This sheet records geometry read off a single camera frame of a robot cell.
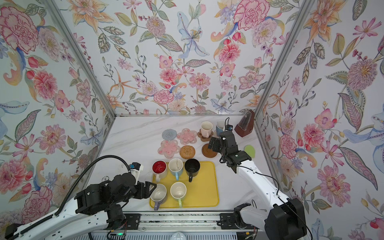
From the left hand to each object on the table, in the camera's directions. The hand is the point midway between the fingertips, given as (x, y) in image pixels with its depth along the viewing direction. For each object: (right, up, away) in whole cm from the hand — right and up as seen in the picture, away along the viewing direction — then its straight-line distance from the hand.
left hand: (153, 190), depth 69 cm
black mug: (+18, +6, +18) cm, 26 cm away
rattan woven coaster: (+15, +13, +31) cm, 37 cm away
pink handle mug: (+28, +29, +32) cm, 51 cm away
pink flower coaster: (+15, +23, +38) cm, 47 cm away
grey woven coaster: (+1, +25, +41) cm, 48 cm away
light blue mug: (+8, +6, +21) cm, 23 cm away
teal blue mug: (+37, +30, +32) cm, 57 cm away
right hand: (+32, +22, +14) cm, 42 cm away
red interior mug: (-2, +5, +21) cm, 22 cm away
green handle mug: (+11, -5, +12) cm, 17 cm away
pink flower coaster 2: (+3, +15, +32) cm, 36 cm away
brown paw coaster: (+26, +21, +37) cm, 50 cm away
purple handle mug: (-1, -7, +13) cm, 14 cm away
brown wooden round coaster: (+29, +13, +31) cm, 44 cm away
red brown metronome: (+55, +31, +34) cm, 72 cm away
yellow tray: (+24, -6, +14) cm, 28 cm away
